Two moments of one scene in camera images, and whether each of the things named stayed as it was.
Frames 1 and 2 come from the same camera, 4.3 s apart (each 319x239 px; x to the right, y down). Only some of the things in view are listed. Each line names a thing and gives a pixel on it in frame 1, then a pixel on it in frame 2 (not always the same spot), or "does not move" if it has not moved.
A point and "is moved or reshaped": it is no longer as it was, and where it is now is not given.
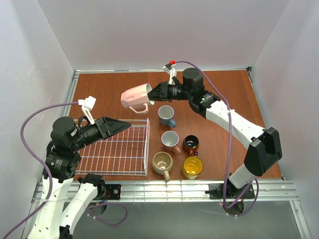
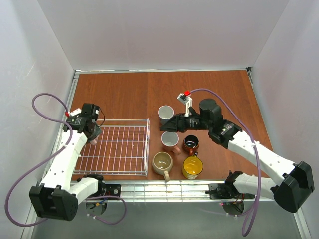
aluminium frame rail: [278, 190] does not move
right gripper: [164, 91] → [181, 122]
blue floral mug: [165, 114] does not move
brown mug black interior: [191, 143] does not move
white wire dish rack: [126, 153] does not move
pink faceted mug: [137, 96] is moved or reshaped
